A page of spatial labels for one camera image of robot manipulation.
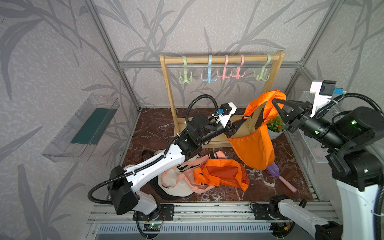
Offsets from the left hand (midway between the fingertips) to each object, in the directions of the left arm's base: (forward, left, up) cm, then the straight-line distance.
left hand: (242, 116), depth 57 cm
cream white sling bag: (-9, +33, -40) cm, 52 cm away
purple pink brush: (-4, -28, -43) cm, 51 cm away
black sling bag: (-12, +42, -43) cm, 61 cm away
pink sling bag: (-4, +23, -42) cm, 48 cm away
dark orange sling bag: (-9, +8, -34) cm, 36 cm away
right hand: (-5, -5, +12) cm, 14 cm away
